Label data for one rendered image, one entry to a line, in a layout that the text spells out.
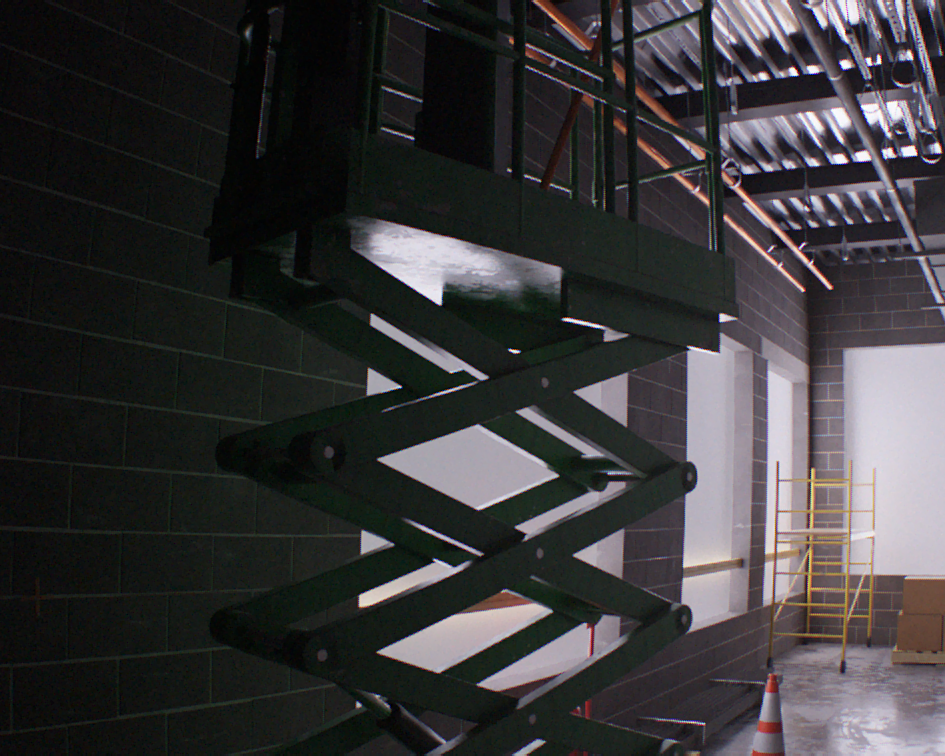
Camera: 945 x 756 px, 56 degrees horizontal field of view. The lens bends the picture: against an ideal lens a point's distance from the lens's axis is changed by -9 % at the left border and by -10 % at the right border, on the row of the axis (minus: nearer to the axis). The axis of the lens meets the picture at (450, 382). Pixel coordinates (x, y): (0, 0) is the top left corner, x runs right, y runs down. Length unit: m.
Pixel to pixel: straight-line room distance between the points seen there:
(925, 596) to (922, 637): 0.41
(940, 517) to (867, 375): 1.90
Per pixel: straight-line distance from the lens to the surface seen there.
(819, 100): 6.71
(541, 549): 2.59
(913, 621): 10.07
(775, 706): 5.09
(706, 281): 3.07
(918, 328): 11.53
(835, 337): 11.67
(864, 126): 5.52
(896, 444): 11.59
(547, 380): 2.61
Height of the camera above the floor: 1.57
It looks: 7 degrees up
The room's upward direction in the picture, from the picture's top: 2 degrees clockwise
